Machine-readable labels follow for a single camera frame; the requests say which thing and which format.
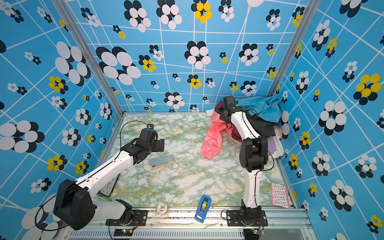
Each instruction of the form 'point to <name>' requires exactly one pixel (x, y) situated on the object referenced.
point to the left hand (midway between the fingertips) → (157, 141)
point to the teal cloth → (266, 108)
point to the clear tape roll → (161, 208)
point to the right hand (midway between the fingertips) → (227, 117)
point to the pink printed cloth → (213, 140)
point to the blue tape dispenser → (203, 209)
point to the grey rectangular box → (156, 161)
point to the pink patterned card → (280, 195)
